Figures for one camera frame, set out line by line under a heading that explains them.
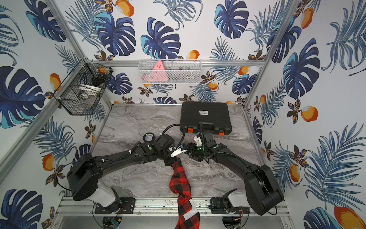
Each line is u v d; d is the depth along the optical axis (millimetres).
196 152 748
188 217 703
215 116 1053
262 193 420
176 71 925
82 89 795
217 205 735
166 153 679
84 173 452
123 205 734
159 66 880
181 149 717
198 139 817
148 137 992
